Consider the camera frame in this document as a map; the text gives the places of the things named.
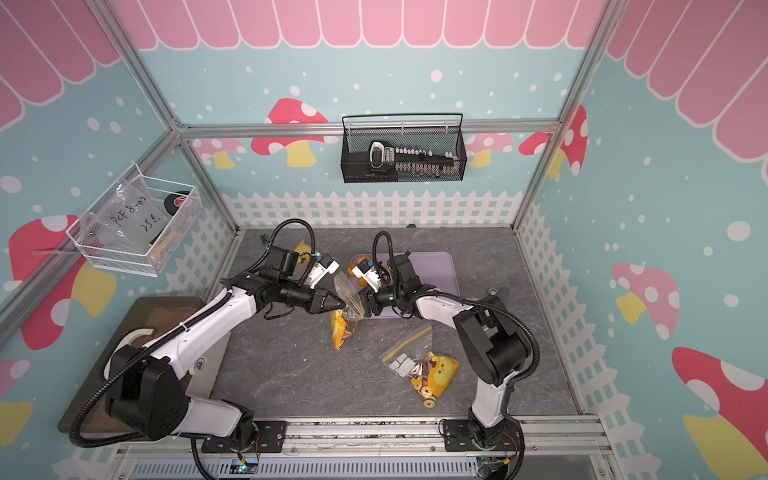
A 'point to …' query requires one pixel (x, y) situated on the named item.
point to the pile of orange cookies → (350, 268)
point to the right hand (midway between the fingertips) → (348, 305)
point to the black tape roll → (173, 202)
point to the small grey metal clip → (492, 291)
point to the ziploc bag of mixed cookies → (343, 321)
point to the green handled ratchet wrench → (264, 239)
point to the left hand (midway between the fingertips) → (342, 309)
